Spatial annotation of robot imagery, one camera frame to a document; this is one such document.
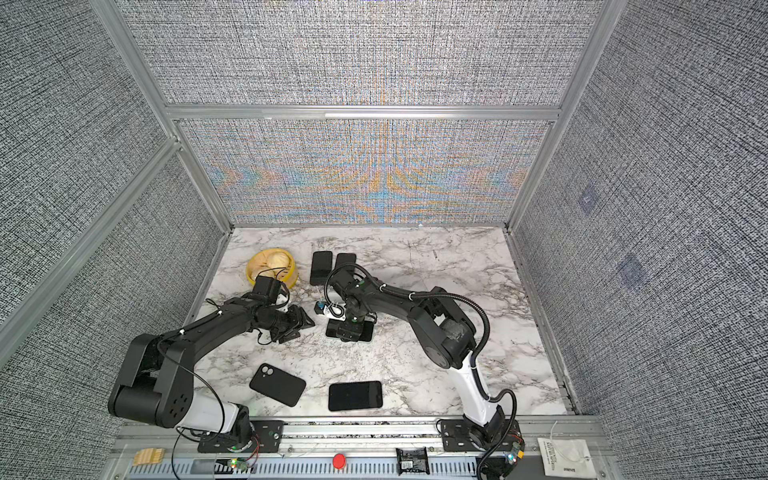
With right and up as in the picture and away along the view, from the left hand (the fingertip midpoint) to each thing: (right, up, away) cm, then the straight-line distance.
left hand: (309, 327), depth 89 cm
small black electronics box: (+29, -26, -20) cm, 43 cm away
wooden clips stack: (-32, -25, -20) cm, 45 cm away
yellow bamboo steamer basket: (-15, +19, +12) cm, 27 cm away
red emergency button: (+12, -26, -20) cm, 35 cm away
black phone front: (+15, -16, -9) cm, 23 cm away
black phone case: (0, +17, +19) cm, 26 cm away
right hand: (+11, 0, +5) cm, 12 cm away
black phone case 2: (+7, +20, +20) cm, 30 cm away
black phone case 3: (-7, -14, -7) cm, 17 cm away
